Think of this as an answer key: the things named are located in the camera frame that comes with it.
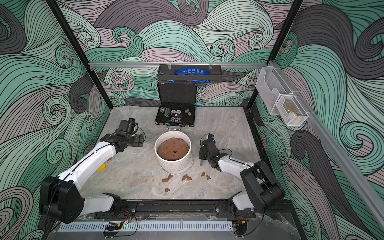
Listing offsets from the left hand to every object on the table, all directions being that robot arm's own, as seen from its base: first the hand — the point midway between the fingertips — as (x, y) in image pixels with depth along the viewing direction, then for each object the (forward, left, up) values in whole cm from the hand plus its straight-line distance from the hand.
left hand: (134, 136), depth 85 cm
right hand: (-2, -43, -12) cm, 44 cm away
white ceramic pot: (-15, -26, -6) cm, 31 cm away
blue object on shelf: (+36, -33, +20) cm, 53 cm away
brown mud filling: (-6, -22, -4) cm, 23 cm away
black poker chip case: (+37, -22, -14) cm, 45 cm away
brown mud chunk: (-19, -19, -15) cm, 31 cm away
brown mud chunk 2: (-18, -30, -16) cm, 38 cm away
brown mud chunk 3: (-25, -20, -15) cm, 35 cm away
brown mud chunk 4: (-18, -43, -16) cm, 49 cm away
